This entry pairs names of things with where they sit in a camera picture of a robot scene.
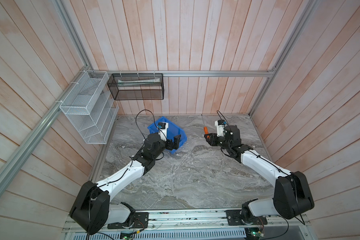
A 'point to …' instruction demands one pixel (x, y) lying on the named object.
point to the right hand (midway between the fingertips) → (207, 135)
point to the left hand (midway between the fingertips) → (175, 136)
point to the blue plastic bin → (173, 130)
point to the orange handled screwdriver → (205, 129)
